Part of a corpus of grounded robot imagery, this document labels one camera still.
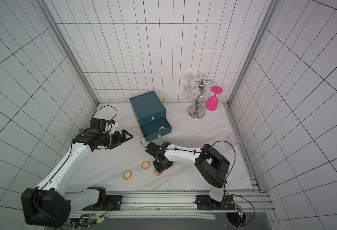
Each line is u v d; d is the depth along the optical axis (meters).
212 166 0.46
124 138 0.71
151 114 0.85
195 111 1.14
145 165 0.86
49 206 0.38
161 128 0.94
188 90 1.09
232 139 0.95
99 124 0.62
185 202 0.76
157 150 0.68
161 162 0.72
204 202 0.72
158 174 0.82
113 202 0.72
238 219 0.71
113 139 0.68
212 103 0.95
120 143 0.69
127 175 0.83
